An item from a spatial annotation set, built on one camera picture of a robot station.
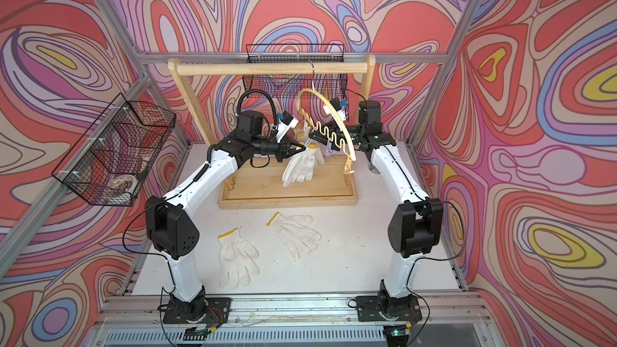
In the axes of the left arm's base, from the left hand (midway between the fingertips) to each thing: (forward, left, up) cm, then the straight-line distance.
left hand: (305, 148), depth 77 cm
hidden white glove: (-17, +3, -29) cm, 34 cm away
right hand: (+1, -2, +3) cm, 4 cm away
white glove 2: (-1, +2, -8) cm, 8 cm away
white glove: (-27, +24, -29) cm, 46 cm away
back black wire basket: (+38, +4, 0) cm, 38 cm away
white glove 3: (+9, +1, -2) cm, 9 cm away
